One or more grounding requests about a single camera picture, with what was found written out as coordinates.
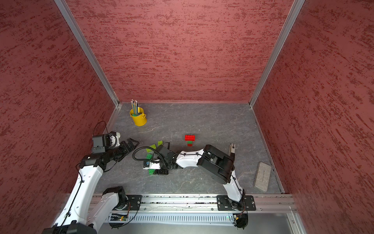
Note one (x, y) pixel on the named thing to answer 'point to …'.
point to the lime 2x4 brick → (149, 150)
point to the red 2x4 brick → (189, 137)
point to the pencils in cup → (135, 106)
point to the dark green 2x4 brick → (151, 171)
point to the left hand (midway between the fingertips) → (134, 149)
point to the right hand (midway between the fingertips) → (156, 170)
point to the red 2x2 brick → (189, 145)
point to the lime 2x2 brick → (159, 143)
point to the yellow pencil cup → (139, 120)
